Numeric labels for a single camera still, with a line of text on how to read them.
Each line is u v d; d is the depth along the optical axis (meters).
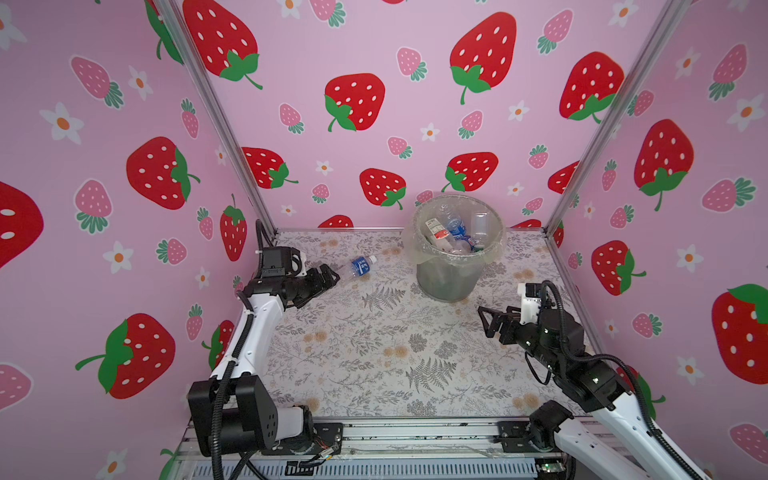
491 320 0.64
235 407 0.40
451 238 0.88
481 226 0.87
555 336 0.50
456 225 0.95
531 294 0.61
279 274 0.63
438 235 0.88
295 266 0.72
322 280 0.74
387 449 0.73
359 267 1.04
